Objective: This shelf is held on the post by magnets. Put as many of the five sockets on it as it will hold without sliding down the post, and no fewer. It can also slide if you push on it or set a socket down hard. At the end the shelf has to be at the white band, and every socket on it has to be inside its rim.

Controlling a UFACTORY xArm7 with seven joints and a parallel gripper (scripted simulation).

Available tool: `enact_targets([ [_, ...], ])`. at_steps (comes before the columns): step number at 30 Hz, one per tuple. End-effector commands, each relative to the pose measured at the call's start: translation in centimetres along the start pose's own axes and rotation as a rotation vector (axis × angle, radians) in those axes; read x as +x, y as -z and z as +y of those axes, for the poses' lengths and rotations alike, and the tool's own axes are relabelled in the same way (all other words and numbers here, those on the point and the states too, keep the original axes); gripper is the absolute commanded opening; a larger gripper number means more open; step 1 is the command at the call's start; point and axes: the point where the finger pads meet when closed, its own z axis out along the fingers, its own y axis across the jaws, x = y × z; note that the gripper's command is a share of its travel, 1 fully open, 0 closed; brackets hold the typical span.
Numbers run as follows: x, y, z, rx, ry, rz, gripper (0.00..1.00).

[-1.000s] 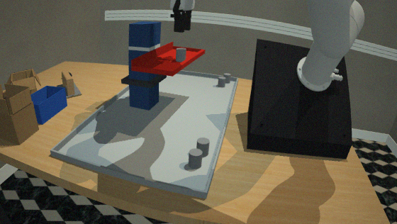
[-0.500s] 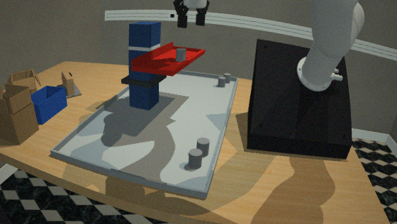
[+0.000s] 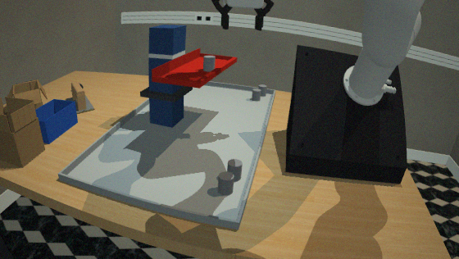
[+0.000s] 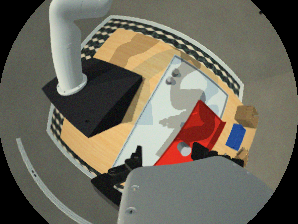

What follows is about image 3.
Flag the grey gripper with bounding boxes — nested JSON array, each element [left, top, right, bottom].
[[212, 0, 274, 30]]

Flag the blue open bin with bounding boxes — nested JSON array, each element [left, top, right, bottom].
[[35, 99, 78, 144]]

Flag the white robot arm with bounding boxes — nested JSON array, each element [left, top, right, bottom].
[[343, 0, 425, 106]]

